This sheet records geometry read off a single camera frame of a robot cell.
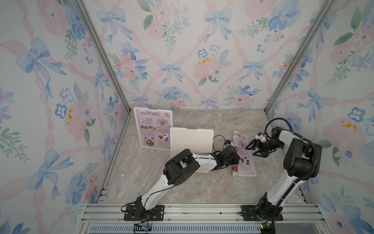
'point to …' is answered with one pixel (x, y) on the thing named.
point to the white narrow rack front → (135, 108)
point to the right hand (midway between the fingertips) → (252, 150)
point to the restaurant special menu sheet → (154, 127)
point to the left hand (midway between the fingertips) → (242, 158)
